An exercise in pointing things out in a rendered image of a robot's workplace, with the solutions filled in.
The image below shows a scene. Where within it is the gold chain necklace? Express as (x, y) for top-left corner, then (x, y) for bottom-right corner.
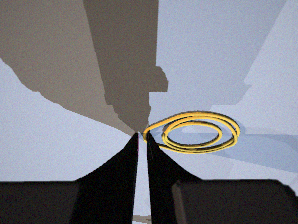
(143, 112), (240, 154)

